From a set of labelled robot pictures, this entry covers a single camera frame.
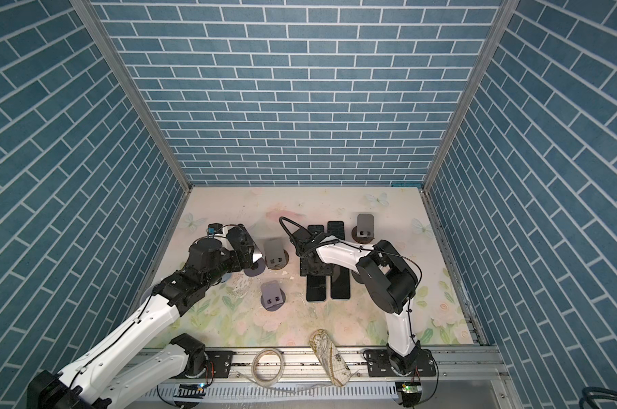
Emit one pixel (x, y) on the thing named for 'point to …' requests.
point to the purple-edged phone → (316, 288)
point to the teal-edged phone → (340, 283)
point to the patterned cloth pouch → (330, 357)
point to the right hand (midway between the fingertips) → (311, 269)
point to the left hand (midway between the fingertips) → (244, 248)
